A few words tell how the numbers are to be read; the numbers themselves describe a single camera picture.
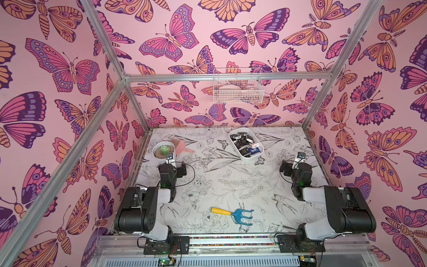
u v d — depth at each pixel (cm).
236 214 82
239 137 108
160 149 94
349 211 46
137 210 51
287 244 73
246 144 105
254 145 103
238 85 95
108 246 77
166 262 71
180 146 111
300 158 79
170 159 81
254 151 103
